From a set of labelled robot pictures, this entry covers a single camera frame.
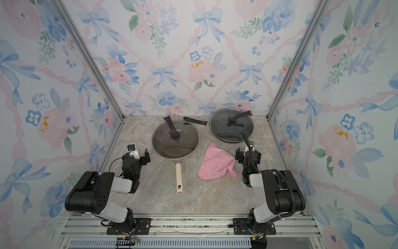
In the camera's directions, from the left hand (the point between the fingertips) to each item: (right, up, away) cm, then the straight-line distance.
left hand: (139, 149), depth 92 cm
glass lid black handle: (+58, +18, +12) cm, 62 cm away
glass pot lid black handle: (+20, +9, +2) cm, 22 cm away
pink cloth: (+45, -8, +1) cm, 46 cm away
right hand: (+65, 0, +2) cm, 65 cm away
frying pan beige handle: (+25, -13, -13) cm, 31 cm away
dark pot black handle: (+54, +16, +14) cm, 58 cm away
